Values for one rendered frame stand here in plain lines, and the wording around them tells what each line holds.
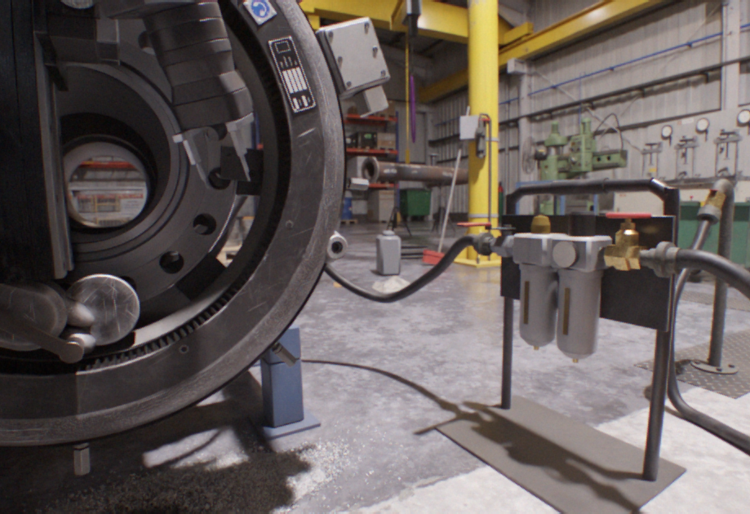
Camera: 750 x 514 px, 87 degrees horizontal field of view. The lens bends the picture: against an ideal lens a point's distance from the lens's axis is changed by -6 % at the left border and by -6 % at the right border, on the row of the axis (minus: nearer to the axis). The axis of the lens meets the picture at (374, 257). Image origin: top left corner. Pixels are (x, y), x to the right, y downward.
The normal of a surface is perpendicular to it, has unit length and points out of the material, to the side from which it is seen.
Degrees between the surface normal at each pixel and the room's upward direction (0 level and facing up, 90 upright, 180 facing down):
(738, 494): 0
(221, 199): 90
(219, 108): 113
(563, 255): 90
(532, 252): 90
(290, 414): 90
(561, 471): 0
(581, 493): 0
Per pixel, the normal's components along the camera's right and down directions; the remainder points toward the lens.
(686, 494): -0.02, -0.99
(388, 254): 0.12, 0.11
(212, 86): -0.11, 0.45
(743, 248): -0.83, 0.07
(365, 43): 0.51, 0.09
